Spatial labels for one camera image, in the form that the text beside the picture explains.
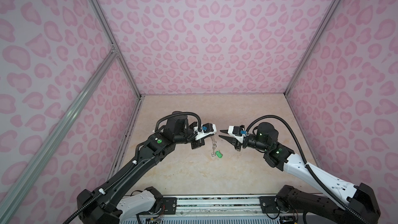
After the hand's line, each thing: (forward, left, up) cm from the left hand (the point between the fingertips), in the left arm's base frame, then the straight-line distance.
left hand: (212, 129), depth 67 cm
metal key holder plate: (-4, -1, -8) cm, 9 cm away
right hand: (-1, -4, -1) cm, 4 cm away
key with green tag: (+1, -5, -29) cm, 29 cm away
